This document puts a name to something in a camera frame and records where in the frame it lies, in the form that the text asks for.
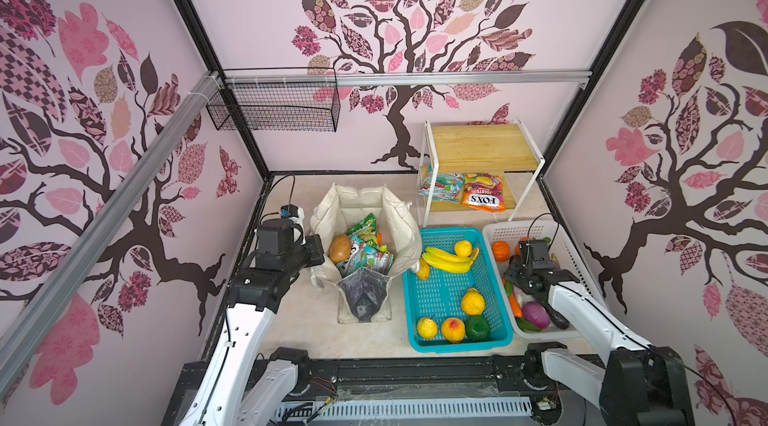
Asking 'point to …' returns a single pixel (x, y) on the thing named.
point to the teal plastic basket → (453, 298)
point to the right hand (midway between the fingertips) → (516, 270)
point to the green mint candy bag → (447, 187)
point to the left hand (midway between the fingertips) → (320, 245)
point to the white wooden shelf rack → (503, 149)
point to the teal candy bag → (362, 255)
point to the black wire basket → (298, 99)
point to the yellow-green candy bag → (367, 229)
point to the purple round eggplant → (537, 315)
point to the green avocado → (477, 328)
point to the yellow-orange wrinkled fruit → (424, 270)
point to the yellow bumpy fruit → (473, 303)
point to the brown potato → (339, 248)
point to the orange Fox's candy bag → (484, 192)
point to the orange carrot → (515, 306)
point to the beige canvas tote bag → (366, 298)
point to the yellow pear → (427, 328)
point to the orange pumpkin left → (501, 250)
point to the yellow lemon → (463, 248)
